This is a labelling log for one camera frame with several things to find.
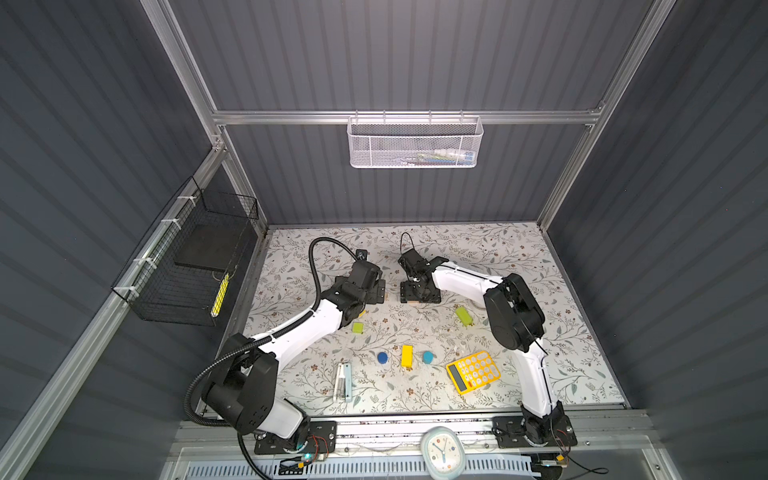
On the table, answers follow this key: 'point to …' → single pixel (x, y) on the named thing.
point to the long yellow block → (407, 356)
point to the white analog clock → (443, 453)
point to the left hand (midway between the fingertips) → (364, 282)
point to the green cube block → (358, 328)
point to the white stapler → (343, 384)
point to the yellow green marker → (216, 306)
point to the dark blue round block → (382, 357)
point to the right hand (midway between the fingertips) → (416, 299)
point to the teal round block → (427, 357)
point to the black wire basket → (180, 273)
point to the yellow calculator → (473, 372)
